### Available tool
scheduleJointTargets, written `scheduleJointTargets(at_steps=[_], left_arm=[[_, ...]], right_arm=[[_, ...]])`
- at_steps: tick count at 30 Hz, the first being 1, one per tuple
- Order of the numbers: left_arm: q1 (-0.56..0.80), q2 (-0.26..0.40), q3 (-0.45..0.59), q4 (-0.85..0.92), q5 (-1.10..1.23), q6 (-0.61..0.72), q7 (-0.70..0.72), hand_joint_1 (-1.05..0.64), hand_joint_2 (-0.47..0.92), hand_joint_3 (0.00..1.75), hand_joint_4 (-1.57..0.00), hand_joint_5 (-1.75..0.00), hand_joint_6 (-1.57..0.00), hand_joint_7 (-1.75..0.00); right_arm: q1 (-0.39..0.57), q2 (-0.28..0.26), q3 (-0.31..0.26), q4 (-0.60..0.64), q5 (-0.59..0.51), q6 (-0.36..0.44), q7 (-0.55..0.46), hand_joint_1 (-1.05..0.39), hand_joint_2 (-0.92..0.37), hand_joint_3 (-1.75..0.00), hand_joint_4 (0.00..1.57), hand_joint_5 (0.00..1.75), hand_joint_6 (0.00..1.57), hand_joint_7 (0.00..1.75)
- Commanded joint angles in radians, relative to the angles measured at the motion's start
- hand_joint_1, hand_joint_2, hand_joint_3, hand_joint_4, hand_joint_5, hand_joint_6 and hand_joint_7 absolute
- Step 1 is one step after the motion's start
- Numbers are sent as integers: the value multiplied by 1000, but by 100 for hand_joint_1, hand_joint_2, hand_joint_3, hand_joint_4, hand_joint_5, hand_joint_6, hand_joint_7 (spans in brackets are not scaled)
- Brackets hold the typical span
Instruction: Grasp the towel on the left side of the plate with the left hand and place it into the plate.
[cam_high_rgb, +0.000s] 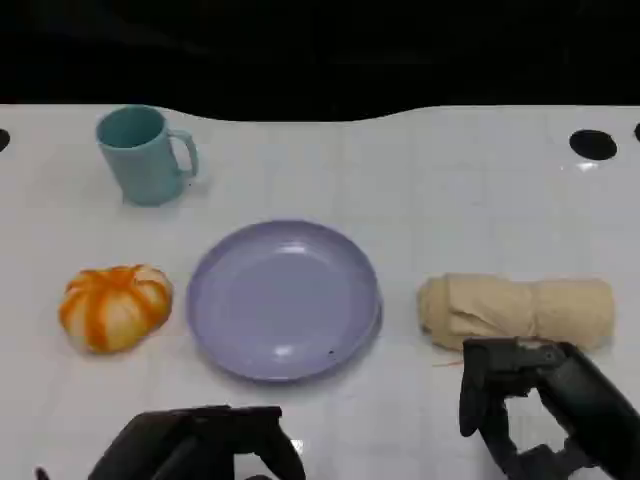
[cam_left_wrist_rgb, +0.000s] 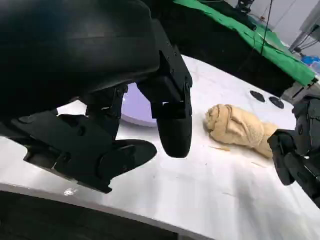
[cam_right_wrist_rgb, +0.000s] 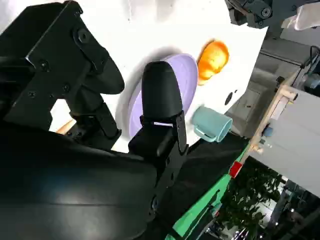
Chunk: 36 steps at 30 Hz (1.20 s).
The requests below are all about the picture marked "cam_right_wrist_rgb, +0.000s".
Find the grey machine with wooden frame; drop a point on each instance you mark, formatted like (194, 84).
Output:
(290, 140)

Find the lilac plate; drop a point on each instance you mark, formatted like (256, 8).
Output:
(186, 75)

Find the green leafy plant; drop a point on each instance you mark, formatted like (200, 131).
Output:
(245, 200)

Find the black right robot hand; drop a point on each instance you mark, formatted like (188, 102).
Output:
(62, 180)

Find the red tag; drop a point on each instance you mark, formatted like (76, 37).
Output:
(235, 169)

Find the pale green mug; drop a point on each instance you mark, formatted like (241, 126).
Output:
(212, 122)

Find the black cloth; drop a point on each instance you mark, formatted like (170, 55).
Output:
(207, 160)

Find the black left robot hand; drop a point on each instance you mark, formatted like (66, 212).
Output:
(250, 10)

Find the white crumpled cloth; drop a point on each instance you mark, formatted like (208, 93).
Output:
(306, 17)

